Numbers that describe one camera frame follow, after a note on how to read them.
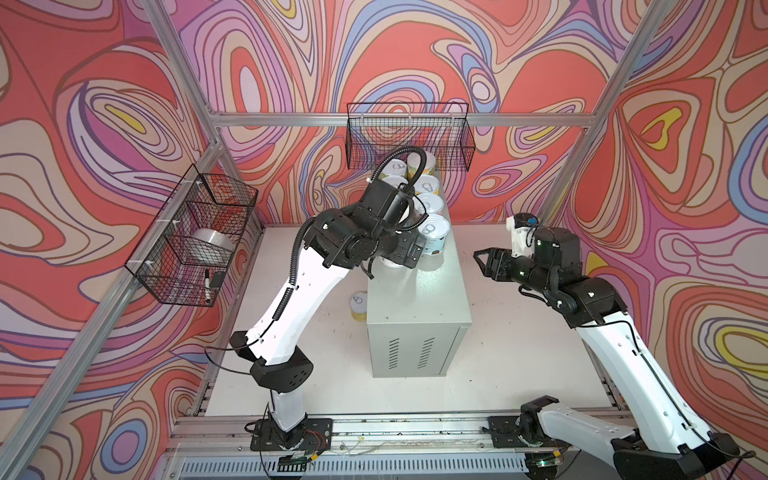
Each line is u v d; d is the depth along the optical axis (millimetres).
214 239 734
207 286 719
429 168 760
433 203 691
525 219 585
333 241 396
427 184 734
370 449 722
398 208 451
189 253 719
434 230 640
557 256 479
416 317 568
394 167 690
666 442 370
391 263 568
